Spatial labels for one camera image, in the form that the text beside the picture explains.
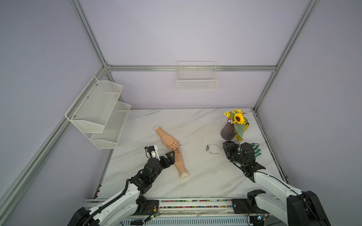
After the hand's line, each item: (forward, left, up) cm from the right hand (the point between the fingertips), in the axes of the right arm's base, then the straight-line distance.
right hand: (223, 145), depth 87 cm
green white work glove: (+2, -25, -9) cm, 27 cm away
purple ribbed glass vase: (+13, -6, -2) cm, 14 cm away
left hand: (-6, +34, 0) cm, 34 cm away
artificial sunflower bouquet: (+10, -6, +16) cm, 20 cm away
